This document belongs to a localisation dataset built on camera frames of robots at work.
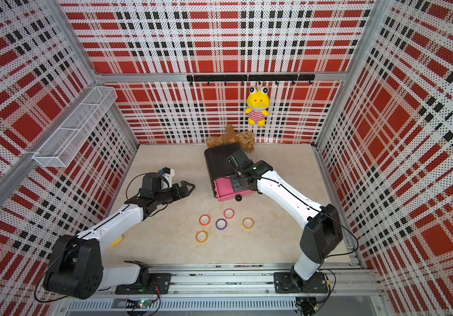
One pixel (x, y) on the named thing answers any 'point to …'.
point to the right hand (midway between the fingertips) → (245, 180)
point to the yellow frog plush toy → (258, 100)
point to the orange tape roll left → (201, 236)
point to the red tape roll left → (204, 220)
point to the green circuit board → (144, 303)
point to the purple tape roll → (220, 224)
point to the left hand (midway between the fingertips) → (192, 188)
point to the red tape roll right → (228, 213)
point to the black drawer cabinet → (221, 171)
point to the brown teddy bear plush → (245, 138)
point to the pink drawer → (224, 189)
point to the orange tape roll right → (248, 223)
